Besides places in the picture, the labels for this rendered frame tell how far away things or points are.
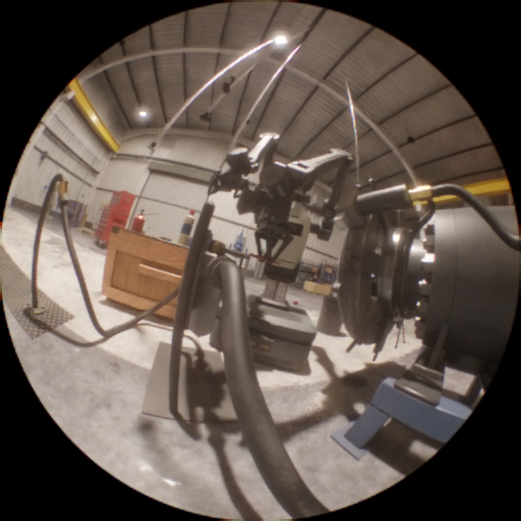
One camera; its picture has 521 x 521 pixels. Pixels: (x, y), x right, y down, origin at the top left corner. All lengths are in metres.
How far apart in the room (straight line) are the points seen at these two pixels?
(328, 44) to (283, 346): 8.34
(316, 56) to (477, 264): 8.01
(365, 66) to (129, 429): 8.55
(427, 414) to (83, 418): 0.78
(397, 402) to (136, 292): 1.21
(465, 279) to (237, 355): 0.57
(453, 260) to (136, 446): 0.91
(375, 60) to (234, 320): 8.12
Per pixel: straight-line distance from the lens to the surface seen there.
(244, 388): 0.15
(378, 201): 0.56
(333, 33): 8.02
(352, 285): 0.60
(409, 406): 0.51
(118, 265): 1.08
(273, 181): 0.35
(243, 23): 8.46
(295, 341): 0.79
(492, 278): 0.60
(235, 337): 0.16
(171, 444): 0.49
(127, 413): 0.54
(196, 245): 0.30
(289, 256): 0.96
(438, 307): 0.60
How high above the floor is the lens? 0.45
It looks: 3 degrees up
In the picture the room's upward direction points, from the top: 15 degrees clockwise
